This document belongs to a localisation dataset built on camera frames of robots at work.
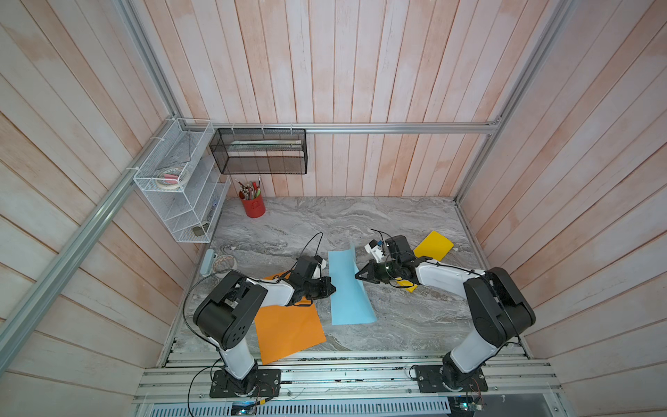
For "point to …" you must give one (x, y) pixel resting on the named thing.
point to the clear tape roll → (224, 263)
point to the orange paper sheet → (286, 330)
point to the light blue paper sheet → (350, 301)
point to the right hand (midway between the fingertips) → (356, 274)
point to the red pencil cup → (255, 208)
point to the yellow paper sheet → (434, 247)
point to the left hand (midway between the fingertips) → (335, 292)
